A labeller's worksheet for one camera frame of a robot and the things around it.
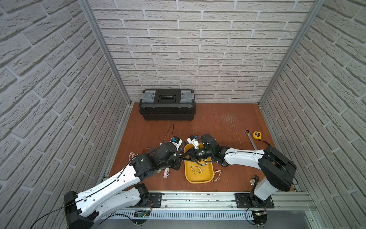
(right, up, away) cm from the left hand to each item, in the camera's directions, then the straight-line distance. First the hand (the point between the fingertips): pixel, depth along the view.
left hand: (184, 156), depth 71 cm
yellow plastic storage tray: (+14, -12, +13) cm, 22 cm away
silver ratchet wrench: (+45, +10, +29) cm, 55 cm away
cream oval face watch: (+19, -14, +10) cm, 25 cm away
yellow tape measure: (+50, +8, +26) cm, 57 cm away
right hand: (-1, -3, +6) cm, 6 cm away
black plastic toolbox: (-12, +29, +23) cm, 39 cm away
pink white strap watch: (-11, -12, +8) cm, 18 cm away
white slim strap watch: (+6, -11, +12) cm, 18 cm away
